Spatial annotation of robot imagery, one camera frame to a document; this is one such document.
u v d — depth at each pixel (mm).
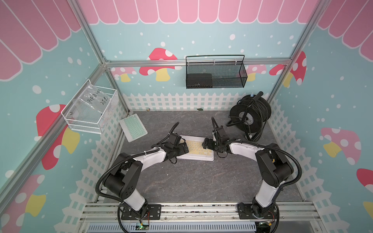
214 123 1123
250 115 917
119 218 702
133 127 1091
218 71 943
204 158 923
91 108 716
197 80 855
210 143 1051
